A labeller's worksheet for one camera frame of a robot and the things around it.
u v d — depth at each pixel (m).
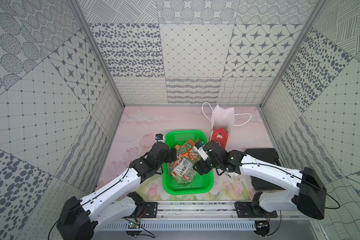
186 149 0.88
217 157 0.59
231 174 0.83
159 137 0.71
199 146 0.70
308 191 0.40
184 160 0.84
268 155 0.86
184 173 0.82
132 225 0.71
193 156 0.87
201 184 0.82
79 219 0.38
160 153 0.59
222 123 0.93
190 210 0.76
